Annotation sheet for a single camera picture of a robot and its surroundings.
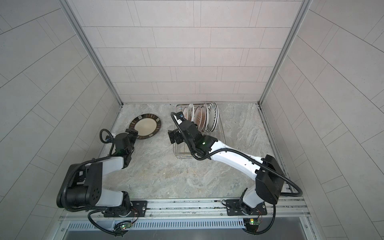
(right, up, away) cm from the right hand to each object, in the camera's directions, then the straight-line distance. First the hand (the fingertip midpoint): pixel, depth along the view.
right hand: (174, 128), depth 76 cm
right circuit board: (+38, -42, -7) cm, 57 cm away
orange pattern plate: (+16, +5, +13) cm, 21 cm away
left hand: (-26, -2, +15) cm, 30 cm away
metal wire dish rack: (+2, -15, +15) cm, 21 cm away
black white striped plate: (+21, +6, +16) cm, 27 cm away
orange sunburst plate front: (+12, +6, +22) cm, 25 cm away
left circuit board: (-19, -41, -11) cm, 47 cm away
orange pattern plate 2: (+17, +6, +11) cm, 21 cm away
